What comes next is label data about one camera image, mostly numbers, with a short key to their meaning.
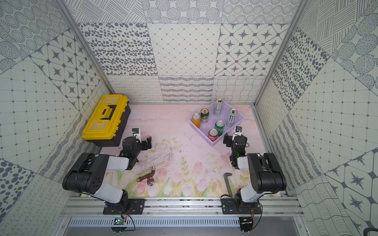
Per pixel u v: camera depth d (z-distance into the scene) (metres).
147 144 0.88
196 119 0.98
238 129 0.82
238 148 0.72
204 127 1.12
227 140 0.86
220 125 0.95
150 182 0.80
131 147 0.73
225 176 0.84
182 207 0.76
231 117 0.99
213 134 0.90
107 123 0.87
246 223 0.73
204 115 1.01
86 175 0.46
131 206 0.73
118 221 0.71
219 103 1.04
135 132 0.82
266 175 0.45
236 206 0.67
